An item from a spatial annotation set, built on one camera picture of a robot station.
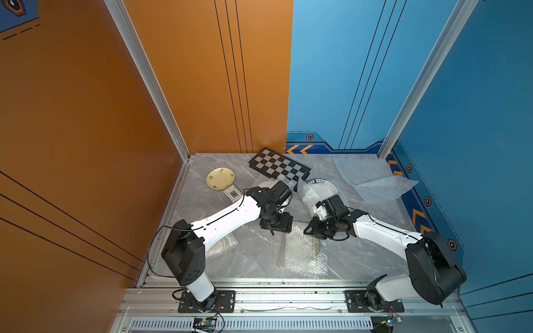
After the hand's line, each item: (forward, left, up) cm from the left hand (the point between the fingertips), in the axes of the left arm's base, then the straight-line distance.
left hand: (286, 226), depth 80 cm
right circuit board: (-30, -33, -12) cm, 46 cm away
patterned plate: (+21, -13, -7) cm, 26 cm away
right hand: (0, -8, -6) cm, 10 cm away
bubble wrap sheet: (+29, -45, -9) cm, 54 cm away
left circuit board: (-30, +29, -15) cm, 44 cm away
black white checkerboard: (+40, +5, -9) cm, 41 cm away
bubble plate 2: (-8, -7, -8) cm, 13 cm away
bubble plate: (-5, +24, -7) cm, 25 cm away
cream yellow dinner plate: (+33, +34, -12) cm, 49 cm away
